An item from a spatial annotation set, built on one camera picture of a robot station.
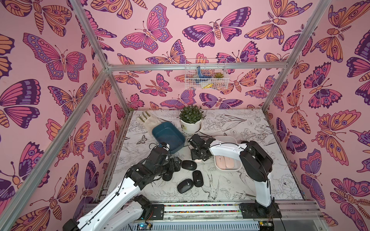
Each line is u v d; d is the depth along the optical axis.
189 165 0.87
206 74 0.95
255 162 0.51
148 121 1.13
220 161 0.89
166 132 1.06
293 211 0.75
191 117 0.92
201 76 0.94
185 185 0.81
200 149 0.71
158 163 0.57
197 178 0.83
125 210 0.57
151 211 0.67
